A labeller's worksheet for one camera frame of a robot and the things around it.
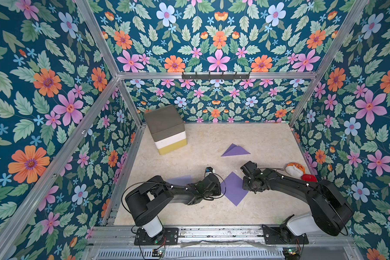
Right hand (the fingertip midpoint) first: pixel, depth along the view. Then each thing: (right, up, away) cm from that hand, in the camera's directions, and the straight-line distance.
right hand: (247, 185), depth 89 cm
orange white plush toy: (+27, +9, -1) cm, 28 cm away
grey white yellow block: (-44, +32, -3) cm, 54 cm away
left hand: (-13, -1, -1) cm, 13 cm away
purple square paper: (-5, +19, +9) cm, 22 cm away
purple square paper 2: (-8, -1, 0) cm, 8 cm away
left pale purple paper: (-36, +2, +1) cm, 36 cm away
